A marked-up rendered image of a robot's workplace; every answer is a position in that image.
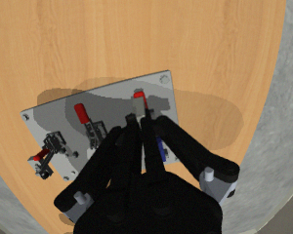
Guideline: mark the blue rectangular plate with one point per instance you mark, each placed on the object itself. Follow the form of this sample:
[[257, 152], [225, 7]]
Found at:
[[160, 145]]

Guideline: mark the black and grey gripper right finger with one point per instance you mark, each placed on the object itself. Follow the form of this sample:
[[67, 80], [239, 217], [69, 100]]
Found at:
[[217, 176]]

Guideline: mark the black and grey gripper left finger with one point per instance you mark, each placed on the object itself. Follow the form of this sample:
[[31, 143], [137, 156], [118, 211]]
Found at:
[[74, 200]]

